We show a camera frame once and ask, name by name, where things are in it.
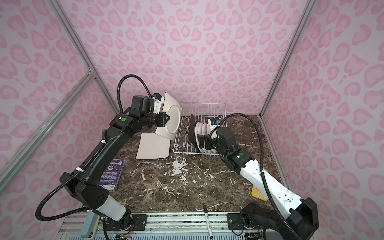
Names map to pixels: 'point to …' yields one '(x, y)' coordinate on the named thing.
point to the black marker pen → (207, 221)
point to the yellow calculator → (256, 193)
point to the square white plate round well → (172, 107)
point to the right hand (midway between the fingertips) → (206, 132)
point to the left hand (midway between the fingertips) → (169, 113)
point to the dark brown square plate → (192, 132)
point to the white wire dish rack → (202, 112)
